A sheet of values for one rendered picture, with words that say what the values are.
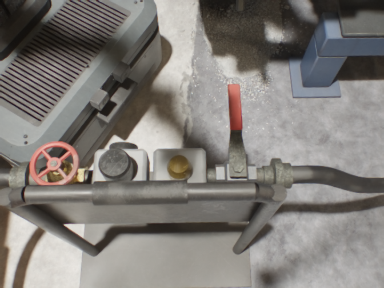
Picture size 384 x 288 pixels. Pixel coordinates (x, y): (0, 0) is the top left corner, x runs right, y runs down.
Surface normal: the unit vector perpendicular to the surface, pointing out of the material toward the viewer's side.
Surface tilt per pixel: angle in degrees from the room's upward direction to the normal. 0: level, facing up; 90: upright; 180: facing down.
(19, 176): 9
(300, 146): 0
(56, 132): 45
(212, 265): 0
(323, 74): 90
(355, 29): 0
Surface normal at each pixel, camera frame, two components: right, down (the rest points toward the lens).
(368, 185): 0.63, -0.05
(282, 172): 0.00, -0.22
